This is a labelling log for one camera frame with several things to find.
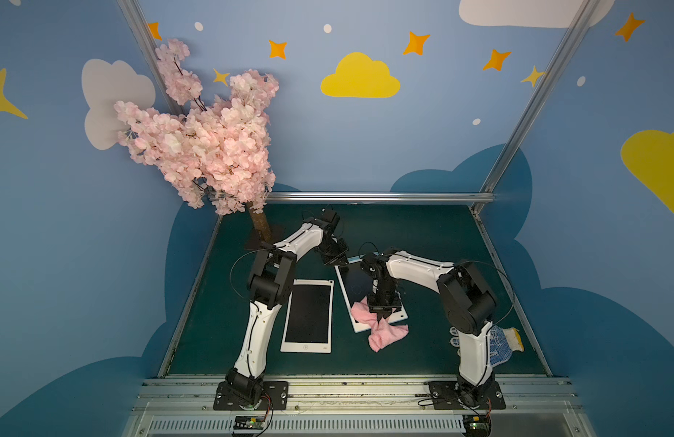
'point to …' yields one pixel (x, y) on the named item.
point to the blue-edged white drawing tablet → (356, 285)
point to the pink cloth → (382, 332)
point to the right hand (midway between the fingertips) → (380, 317)
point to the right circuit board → (476, 425)
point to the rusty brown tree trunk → (260, 222)
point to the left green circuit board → (250, 422)
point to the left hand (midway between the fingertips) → (350, 258)
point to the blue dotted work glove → (502, 341)
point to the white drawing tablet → (308, 327)
